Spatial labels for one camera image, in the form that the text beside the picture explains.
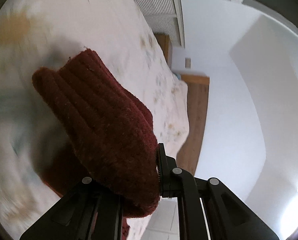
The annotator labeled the floral pink bed quilt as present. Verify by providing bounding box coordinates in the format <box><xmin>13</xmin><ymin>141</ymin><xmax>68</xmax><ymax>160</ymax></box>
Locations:
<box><xmin>0</xmin><ymin>0</ymin><xmax>189</xmax><ymax>239</ymax></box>

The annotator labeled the white louvered wardrobe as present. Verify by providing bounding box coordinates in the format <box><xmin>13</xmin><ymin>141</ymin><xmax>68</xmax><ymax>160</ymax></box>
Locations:
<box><xmin>134</xmin><ymin>0</ymin><xmax>185</xmax><ymax>47</ymax></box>

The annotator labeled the dark red knit sweater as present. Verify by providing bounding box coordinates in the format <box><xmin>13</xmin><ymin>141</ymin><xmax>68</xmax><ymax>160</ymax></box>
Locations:
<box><xmin>32</xmin><ymin>49</ymin><xmax>160</xmax><ymax>220</ymax></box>

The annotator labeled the wooden nightstand right side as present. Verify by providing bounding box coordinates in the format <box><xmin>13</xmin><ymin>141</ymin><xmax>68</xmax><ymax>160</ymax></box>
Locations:
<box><xmin>154</xmin><ymin>34</ymin><xmax>172</xmax><ymax>68</ymax></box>

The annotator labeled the wooden headboard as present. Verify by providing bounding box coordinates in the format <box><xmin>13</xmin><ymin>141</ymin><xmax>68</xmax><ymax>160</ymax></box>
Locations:
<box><xmin>176</xmin><ymin>74</ymin><xmax>210</xmax><ymax>174</ymax></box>

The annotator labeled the beige wall switch plate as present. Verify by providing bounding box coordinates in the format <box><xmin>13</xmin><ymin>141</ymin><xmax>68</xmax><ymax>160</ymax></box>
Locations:
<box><xmin>185</xmin><ymin>57</ymin><xmax>191</xmax><ymax>68</ymax></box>

